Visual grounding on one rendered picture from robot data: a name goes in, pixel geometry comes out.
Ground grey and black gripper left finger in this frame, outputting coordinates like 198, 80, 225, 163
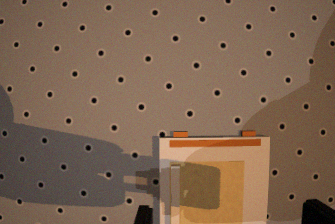
134, 205, 153, 224

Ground cream bar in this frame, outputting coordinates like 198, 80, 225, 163
171, 165, 180, 224

